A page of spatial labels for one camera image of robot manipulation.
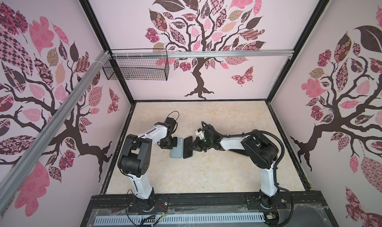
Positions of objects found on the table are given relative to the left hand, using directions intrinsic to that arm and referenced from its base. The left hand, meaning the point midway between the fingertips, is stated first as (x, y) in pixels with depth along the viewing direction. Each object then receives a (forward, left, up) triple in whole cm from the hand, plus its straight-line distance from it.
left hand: (171, 148), depth 92 cm
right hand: (0, -11, +3) cm, 11 cm away
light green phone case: (-3, -4, 0) cm, 5 cm away
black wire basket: (+44, +23, +33) cm, 59 cm away
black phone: (-3, -11, +1) cm, 11 cm away
